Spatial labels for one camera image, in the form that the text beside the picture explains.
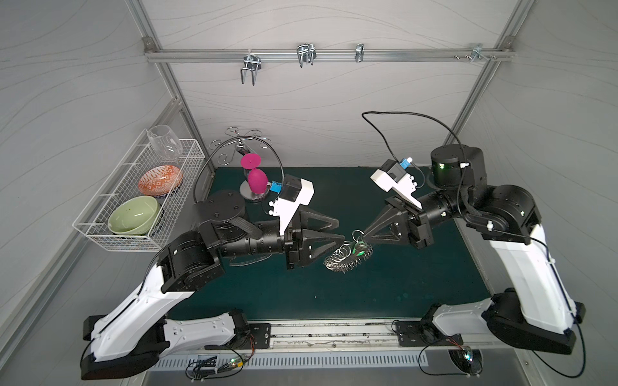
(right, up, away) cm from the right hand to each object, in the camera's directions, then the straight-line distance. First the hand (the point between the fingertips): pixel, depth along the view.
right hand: (361, 240), depth 42 cm
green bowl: (-55, +2, +19) cm, 59 cm away
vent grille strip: (-12, -42, +28) cm, 52 cm away
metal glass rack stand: (-39, +28, +48) cm, 68 cm away
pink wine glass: (-31, +13, +51) cm, 61 cm away
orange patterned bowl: (-55, +12, +30) cm, 64 cm away
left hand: (-5, +1, -2) cm, 5 cm away
